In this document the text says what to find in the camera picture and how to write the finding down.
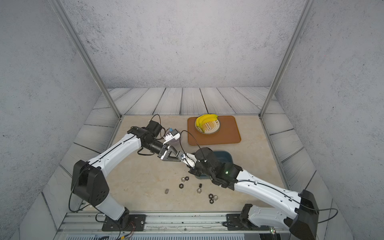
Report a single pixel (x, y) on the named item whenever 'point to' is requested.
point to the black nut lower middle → (181, 186)
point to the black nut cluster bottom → (211, 201)
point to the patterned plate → (210, 127)
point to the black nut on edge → (200, 185)
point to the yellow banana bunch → (202, 118)
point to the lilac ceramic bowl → (168, 131)
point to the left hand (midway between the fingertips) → (180, 159)
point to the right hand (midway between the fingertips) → (189, 156)
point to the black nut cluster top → (210, 196)
